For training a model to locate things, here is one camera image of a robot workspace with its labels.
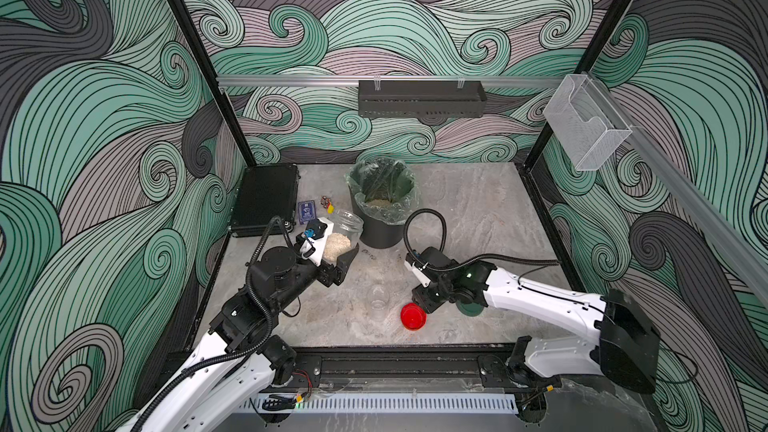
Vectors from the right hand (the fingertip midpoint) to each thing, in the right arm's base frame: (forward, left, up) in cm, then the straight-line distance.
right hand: (416, 298), depth 79 cm
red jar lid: (-3, +1, -6) cm, 7 cm away
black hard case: (+42, +53, -4) cm, 68 cm away
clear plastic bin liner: (+35, +8, +5) cm, 36 cm away
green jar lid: (-1, -16, -6) cm, 17 cm away
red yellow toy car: (+37, +29, -5) cm, 47 cm away
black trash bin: (+20, +11, 0) cm, 23 cm away
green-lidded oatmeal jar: (+7, +18, +20) cm, 28 cm away
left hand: (+6, +19, +22) cm, 30 cm away
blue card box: (+33, +36, -5) cm, 49 cm away
